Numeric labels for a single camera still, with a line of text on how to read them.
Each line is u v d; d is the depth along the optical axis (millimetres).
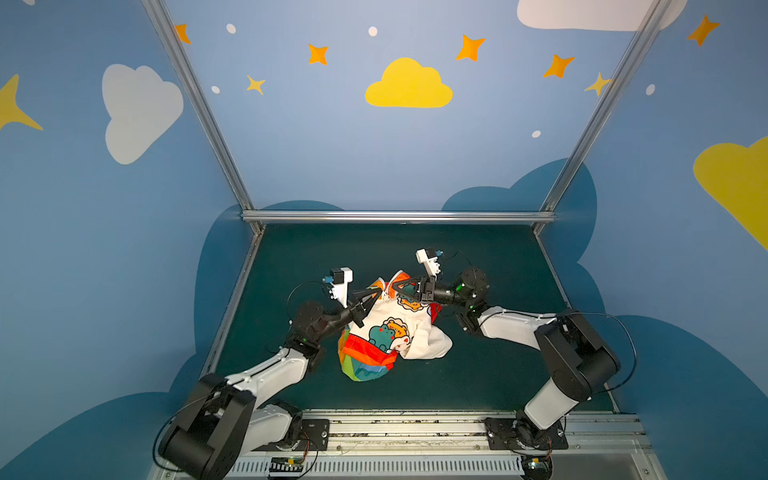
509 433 749
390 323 840
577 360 468
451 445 734
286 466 731
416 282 739
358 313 682
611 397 845
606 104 852
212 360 904
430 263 750
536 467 733
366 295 729
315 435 739
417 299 721
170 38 721
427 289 710
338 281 675
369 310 733
